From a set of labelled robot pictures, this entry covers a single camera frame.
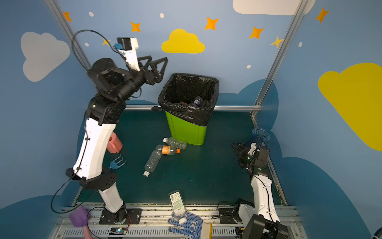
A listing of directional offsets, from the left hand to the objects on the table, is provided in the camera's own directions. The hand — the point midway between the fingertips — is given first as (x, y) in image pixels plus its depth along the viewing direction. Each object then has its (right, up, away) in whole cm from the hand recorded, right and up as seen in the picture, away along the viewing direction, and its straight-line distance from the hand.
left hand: (160, 58), depth 51 cm
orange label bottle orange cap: (-5, -40, +44) cm, 59 cm away
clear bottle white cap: (0, -35, +47) cm, 59 cm away
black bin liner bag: (+8, -4, +52) cm, 53 cm away
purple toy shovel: (-46, -70, +22) cm, 86 cm away
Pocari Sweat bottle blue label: (-12, -45, +37) cm, 60 cm away
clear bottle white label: (+4, -65, +23) cm, 69 cm away
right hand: (+36, -36, +31) cm, 60 cm away
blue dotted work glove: (+11, -73, +20) cm, 76 cm away
